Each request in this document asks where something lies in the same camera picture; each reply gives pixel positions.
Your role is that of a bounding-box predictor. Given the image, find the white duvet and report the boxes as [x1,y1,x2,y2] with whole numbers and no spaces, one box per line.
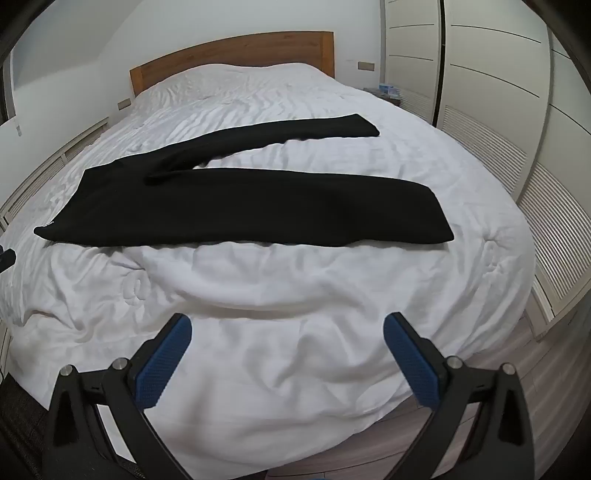
[0,62,539,478]

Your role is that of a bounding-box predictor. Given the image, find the dark woven rug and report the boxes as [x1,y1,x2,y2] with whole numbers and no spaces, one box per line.
[0,374,139,480]

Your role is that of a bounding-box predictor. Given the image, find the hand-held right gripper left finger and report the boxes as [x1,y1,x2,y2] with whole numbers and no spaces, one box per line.
[44,313,204,480]

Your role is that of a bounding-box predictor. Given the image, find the white louvered low cabinet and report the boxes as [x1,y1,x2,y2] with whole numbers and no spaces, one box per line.
[0,115,112,227]

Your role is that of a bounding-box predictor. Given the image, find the wooden headboard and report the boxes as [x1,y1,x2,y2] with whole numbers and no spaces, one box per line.
[129,31,335,97]

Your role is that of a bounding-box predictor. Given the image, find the white wardrobe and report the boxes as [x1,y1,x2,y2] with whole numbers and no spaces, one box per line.
[383,0,591,342]

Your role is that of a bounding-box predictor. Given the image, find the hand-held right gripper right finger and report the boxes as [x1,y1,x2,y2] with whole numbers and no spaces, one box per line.
[384,312,536,480]

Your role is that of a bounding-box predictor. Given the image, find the black pants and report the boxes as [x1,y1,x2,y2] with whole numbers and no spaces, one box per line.
[33,113,455,247]

